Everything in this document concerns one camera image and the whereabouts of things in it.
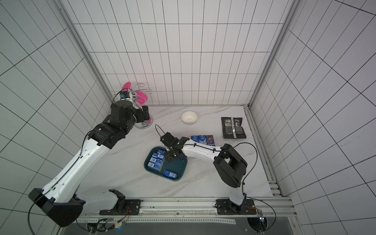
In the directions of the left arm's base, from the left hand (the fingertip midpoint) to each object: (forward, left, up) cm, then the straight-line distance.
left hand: (138, 111), depth 71 cm
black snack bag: (+13, -57, -31) cm, 66 cm away
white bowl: (+21, -25, -30) cm, 45 cm away
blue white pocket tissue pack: (+3, -35, -31) cm, 47 cm away
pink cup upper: (+27, +15, -5) cm, 31 cm away
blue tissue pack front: (-21, -15, -28) cm, 39 cm away
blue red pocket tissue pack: (+2, -40, -31) cm, 50 cm away
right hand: (-11, -11, -28) cm, 33 cm away
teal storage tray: (-19, -18, -29) cm, 39 cm away
